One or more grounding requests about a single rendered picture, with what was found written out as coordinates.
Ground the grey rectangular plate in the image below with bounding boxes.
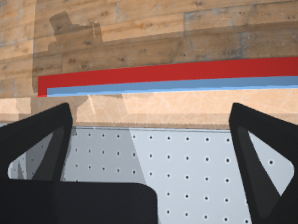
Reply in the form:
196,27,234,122
8,126,294,224

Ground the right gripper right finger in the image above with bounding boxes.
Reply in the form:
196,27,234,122
229,102,298,224

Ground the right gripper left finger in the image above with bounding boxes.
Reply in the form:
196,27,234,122
0,103,73,181

